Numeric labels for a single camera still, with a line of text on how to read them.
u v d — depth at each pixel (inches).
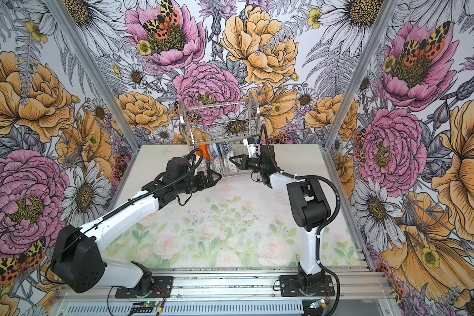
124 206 20.0
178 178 24.6
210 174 28.8
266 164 31.2
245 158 33.7
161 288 28.8
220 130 45.8
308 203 21.7
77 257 16.0
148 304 28.0
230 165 36.1
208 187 28.7
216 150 40.2
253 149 34.4
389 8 28.2
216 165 37.4
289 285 29.2
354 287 30.0
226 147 40.5
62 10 28.2
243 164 33.8
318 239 22.4
